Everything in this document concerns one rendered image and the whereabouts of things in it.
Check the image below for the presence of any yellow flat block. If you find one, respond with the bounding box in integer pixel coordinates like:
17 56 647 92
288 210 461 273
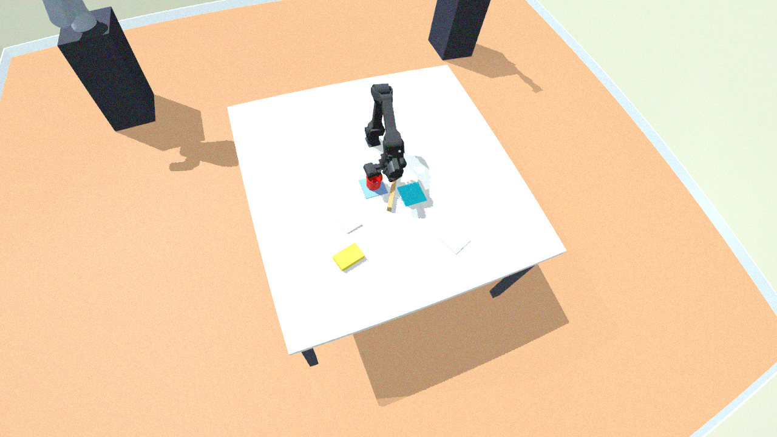
333 242 364 271

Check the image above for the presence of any tan flat bar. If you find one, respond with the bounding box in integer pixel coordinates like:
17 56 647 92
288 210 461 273
387 180 396 212

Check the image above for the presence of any red plastic cup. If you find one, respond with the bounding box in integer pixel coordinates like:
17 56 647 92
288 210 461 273
366 175 383 191

